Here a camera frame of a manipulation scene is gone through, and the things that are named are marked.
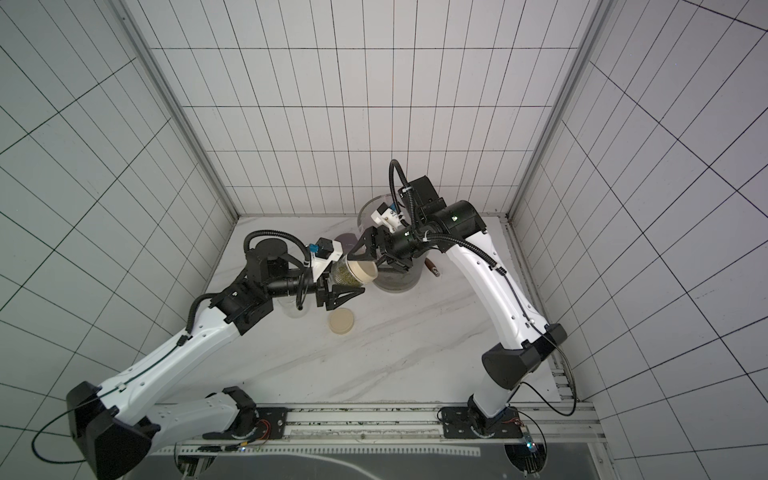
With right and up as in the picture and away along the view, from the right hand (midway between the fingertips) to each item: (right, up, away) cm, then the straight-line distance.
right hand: (361, 255), depth 63 cm
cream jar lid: (-9, -22, +27) cm, 36 cm away
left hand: (-2, -6, +3) cm, 7 cm away
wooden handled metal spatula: (+20, -6, +33) cm, 39 cm away
